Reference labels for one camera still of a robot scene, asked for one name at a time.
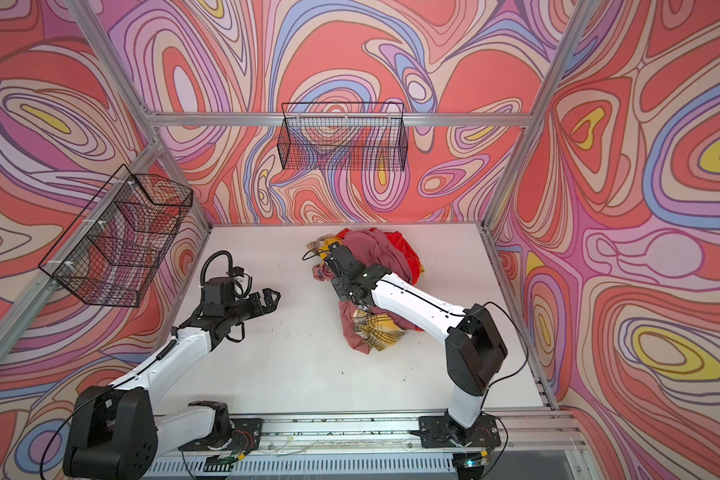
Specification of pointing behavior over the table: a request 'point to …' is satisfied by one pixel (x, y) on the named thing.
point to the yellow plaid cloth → (371, 328)
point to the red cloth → (402, 247)
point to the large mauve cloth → (373, 251)
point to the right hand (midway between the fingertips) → (354, 283)
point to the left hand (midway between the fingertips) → (271, 295)
